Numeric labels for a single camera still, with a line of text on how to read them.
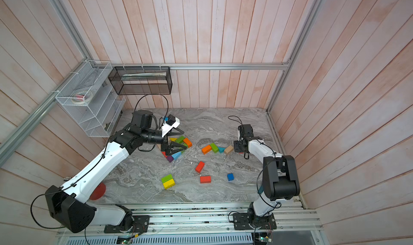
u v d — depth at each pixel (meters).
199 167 0.92
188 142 1.02
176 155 0.64
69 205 0.38
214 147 0.98
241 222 0.73
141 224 0.73
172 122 0.59
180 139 1.01
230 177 0.88
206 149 0.98
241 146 0.70
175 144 0.60
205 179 0.88
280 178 0.47
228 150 0.97
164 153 0.97
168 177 0.88
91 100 0.75
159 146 0.65
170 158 0.96
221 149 0.96
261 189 0.83
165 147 0.61
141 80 1.05
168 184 0.84
